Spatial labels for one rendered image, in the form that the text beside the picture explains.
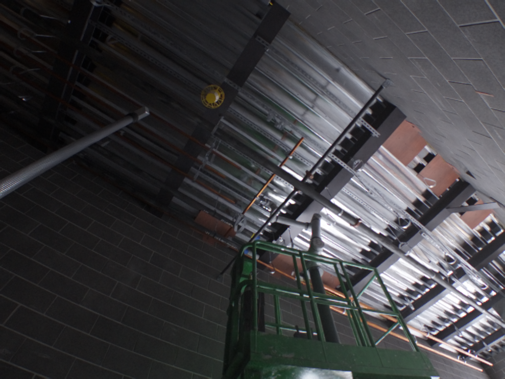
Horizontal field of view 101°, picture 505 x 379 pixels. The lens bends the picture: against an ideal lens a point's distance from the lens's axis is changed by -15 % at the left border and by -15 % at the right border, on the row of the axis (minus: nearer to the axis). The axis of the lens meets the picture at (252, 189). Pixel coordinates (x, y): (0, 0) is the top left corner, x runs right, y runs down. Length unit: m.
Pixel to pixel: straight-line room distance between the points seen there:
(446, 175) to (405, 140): 1.00
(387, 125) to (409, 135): 0.54
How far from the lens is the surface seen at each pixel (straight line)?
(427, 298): 6.37
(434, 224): 4.65
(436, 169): 4.35
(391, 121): 3.43
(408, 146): 3.91
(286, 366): 1.79
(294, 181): 2.58
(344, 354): 2.05
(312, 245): 2.81
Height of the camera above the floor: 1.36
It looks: 62 degrees up
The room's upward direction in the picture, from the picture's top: straight up
